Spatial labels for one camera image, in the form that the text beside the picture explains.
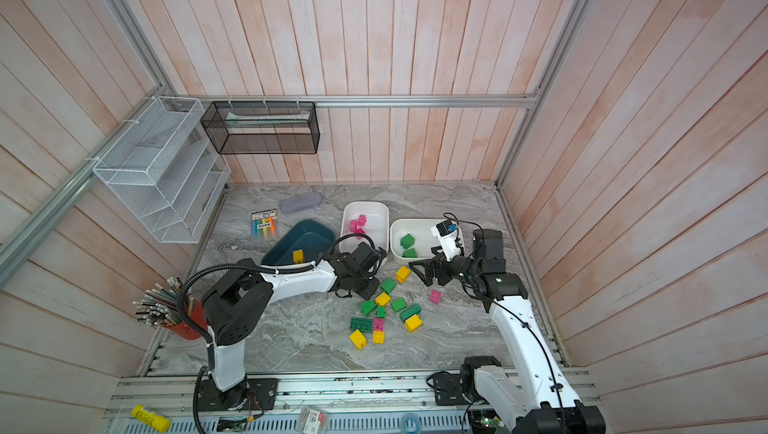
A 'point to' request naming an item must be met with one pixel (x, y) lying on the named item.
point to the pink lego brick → (352, 225)
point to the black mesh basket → (263, 127)
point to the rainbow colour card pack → (264, 224)
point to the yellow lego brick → (297, 256)
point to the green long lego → (410, 312)
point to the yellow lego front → (358, 339)
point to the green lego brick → (409, 253)
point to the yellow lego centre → (383, 299)
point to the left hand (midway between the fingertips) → (371, 290)
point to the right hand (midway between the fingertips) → (425, 256)
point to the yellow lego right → (413, 323)
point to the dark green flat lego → (365, 325)
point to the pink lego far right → (435, 296)
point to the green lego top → (407, 241)
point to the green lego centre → (398, 304)
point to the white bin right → (424, 240)
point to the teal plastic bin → (302, 242)
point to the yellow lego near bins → (402, 274)
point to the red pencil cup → (160, 306)
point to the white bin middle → (371, 218)
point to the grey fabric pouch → (292, 204)
